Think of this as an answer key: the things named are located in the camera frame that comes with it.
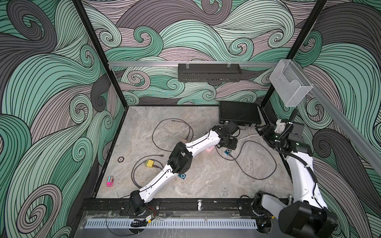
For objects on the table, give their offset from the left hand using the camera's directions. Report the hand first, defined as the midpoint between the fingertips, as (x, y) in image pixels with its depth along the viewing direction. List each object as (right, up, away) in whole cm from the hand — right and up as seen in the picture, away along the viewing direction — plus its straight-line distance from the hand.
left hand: (235, 144), depth 91 cm
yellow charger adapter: (-53, -11, -3) cm, 54 cm away
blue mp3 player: (-33, -17, -7) cm, 38 cm away
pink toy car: (-73, -18, -11) cm, 76 cm away
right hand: (+8, +10, -13) cm, 18 cm away
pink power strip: (-16, -3, +2) cm, 16 cm away
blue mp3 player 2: (-4, -5, +2) cm, 7 cm away
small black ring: (-72, -9, 0) cm, 72 cm away
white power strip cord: (+9, +4, +7) cm, 12 cm away
